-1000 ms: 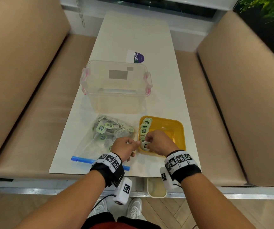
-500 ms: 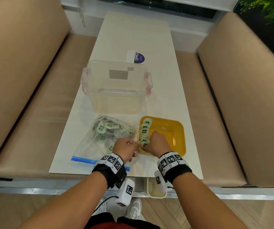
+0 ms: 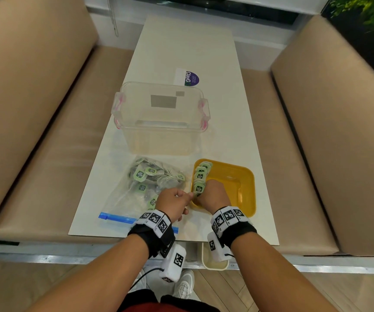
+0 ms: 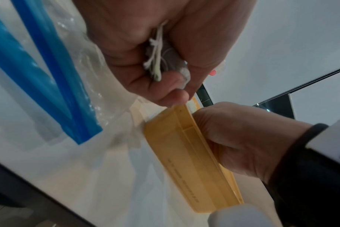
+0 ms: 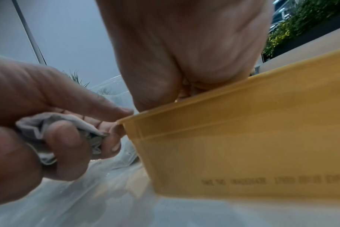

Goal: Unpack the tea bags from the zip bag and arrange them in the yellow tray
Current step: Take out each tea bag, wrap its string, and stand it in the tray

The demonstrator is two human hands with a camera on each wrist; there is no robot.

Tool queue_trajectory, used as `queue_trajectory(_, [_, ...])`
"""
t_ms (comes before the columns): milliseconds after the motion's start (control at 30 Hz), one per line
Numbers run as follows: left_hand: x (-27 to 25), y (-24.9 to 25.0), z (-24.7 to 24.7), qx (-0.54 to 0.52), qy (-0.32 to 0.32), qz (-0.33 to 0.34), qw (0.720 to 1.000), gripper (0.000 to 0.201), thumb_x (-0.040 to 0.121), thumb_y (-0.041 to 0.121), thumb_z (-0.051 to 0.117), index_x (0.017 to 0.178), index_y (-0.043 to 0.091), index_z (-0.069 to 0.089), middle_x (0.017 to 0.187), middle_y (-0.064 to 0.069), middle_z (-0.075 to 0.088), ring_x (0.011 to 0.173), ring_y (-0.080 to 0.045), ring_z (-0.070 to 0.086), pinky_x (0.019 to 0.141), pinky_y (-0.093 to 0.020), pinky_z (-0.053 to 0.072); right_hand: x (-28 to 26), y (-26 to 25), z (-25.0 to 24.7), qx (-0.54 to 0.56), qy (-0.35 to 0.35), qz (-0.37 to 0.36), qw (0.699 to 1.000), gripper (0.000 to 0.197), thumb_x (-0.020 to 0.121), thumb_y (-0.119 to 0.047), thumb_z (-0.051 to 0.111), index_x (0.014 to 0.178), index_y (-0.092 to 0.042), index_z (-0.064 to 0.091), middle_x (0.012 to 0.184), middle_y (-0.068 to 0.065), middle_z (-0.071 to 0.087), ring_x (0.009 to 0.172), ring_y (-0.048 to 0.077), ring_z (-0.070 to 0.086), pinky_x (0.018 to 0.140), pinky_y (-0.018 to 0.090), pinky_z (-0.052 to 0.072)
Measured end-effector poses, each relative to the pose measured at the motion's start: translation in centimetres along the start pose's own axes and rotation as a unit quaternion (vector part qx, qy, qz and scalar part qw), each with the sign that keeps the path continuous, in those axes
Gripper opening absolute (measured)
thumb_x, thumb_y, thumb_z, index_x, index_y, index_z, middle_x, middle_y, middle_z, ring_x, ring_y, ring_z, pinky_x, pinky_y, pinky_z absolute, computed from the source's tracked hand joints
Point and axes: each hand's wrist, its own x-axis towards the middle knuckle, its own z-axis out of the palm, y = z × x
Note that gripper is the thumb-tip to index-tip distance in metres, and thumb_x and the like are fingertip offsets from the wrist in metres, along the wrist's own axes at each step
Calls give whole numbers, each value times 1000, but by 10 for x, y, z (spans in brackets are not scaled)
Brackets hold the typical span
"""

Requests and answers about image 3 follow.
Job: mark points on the person's right hand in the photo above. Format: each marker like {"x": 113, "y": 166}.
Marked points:
{"x": 214, "y": 196}

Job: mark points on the person's left hand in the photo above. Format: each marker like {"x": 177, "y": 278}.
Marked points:
{"x": 170, "y": 204}

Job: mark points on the yellow tray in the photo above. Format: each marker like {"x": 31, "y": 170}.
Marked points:
{"x": 235, "y": 188}

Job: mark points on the tea bags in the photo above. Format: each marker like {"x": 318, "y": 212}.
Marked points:
{"x": 201, "y": 175}
{"x": 151, "y": 178}

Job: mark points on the clear zip bag with tea bags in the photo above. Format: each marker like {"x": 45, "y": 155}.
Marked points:
{"x": 118, "y": 201}

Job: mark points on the person's left forearm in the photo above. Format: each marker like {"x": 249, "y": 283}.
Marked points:
{"x": 92, "y": 279}

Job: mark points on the person's right white shoe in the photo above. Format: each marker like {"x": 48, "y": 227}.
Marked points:
{"x": 184, "y": 284}

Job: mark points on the person's white shoe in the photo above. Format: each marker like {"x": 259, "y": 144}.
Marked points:
{"x": 184, "y": 284}
{"x": 140, "y": 282}

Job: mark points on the person's left white shoe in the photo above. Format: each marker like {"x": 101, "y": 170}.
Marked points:
{"x": 140, "y": 282}

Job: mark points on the person's black trousers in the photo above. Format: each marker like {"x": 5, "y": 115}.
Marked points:
{"x": 131, "y": 298}

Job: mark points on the person's red shirt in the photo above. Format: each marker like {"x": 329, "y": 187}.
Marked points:
{"x": 148, "y": 308}

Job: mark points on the black left wristband with markers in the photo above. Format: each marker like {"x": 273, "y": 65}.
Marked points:
{"x": 151, "y": 230}

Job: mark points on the black wristband with markers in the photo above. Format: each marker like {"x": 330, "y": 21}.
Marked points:
{"x": 151, "y": 230}
{"x": 235, "y": 225}

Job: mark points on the black right wristband with markers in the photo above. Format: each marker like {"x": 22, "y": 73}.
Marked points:
{"x": 235, "y": 225}

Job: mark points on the marker cube on right wrist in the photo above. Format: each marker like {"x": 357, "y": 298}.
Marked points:
{"x": 216, "y": 248}

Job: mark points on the small white bin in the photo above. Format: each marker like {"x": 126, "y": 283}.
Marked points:
{"x": 214, "y": 262}

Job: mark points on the clear storage box pink latches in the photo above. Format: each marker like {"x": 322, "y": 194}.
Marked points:
{"x": 161, "y": 133}

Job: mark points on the grey rectangular label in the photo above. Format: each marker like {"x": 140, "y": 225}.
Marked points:
{"x": 163, "y": 101}

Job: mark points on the white and purple sticker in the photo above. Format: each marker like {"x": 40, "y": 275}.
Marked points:
{"x": 187, "y": 76}

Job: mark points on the beige bench seat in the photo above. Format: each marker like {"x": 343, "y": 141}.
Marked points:
{"x": 330, "y": 142}
{"x": 37, "y": 110}

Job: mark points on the white roller blind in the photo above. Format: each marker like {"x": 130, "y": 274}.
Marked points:
{"x": 271, "y": 3}

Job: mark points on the black planter box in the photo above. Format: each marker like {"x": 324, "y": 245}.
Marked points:
{"x": 362, "y": 51}

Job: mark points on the green hedge plant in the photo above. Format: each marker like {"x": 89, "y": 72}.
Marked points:
{"x": 369, "y": 9}

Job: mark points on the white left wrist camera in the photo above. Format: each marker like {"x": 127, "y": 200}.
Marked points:
{"x": 174, "y": 263}

